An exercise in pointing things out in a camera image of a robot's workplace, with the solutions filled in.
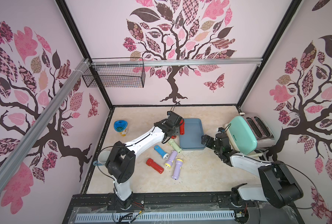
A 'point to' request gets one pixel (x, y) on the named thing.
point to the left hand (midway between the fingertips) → (173, 131)
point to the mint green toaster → (249, 133)
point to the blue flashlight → (165, 156)
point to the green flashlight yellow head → (172, 143)
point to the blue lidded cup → (121, 126)
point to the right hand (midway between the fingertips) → (206, 137)
